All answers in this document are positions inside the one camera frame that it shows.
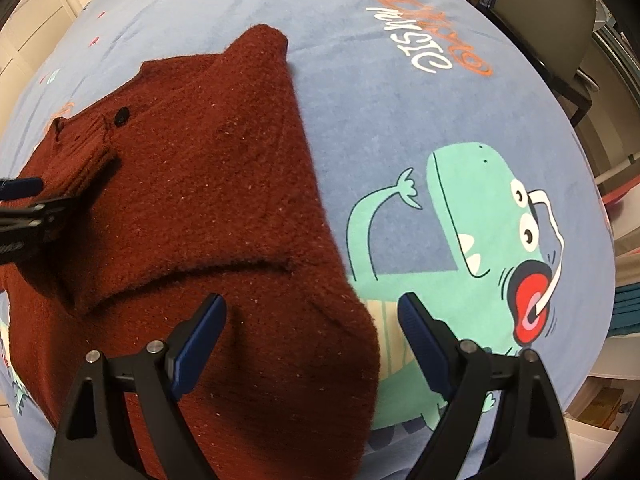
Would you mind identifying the dark red knit sweater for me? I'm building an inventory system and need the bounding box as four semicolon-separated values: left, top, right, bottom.
1;25;380;479

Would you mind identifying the teal folded fabric stack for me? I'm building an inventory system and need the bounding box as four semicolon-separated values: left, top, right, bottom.
608;283;640;337

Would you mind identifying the white wardrobe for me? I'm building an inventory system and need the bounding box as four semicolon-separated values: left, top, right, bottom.
1;0;90;117

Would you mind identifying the blue dinosaur print bed sheet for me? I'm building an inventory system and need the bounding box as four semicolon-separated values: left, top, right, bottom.
1;0;615;479

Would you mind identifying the grey office chair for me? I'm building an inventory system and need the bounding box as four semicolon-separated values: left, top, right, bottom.
483;0;597;126

